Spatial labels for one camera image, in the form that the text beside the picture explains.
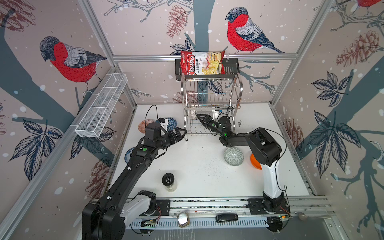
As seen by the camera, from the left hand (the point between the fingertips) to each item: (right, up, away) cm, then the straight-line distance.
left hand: (181, 134), depth 76 cm
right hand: (+7, +7, +15) cm, 18 cm away
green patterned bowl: (+30, -16, +15) cm, 37 cm away
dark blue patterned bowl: (-10, +4, +31) cm, 33 cm away
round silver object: (+2, -35, -13) cm, 38 cm away
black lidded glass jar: (-6, -22, -4) cm, 23 cm away
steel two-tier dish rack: (+23, +27, +48) cm, 60 cm away
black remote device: (+20, -38, -8) cm, 43 cm away
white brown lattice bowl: (+5, +11, +22) cm, 25 cm away
